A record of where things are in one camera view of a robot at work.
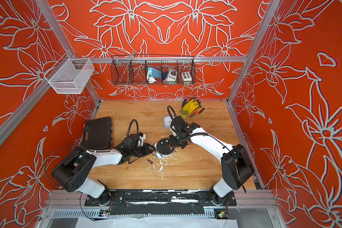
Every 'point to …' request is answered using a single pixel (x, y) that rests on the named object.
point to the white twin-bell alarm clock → (164, 148)
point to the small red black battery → (150, 161)
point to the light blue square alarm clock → (166, 121)
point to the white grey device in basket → (171, 75)
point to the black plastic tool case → (97, 134)
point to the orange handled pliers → (196, 112)
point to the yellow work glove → (188, 108)
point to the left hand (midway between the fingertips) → (155, 149)
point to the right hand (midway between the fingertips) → (168, 144)
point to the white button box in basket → (186, 76)
